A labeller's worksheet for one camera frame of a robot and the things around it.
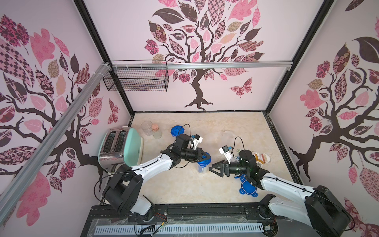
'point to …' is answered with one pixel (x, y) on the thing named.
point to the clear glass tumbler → (146, 126)
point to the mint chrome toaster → (120, 145)
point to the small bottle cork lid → (155, 127)
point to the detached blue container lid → (246, 187)
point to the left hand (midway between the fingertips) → (208, 160)
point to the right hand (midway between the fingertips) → (210, 167)
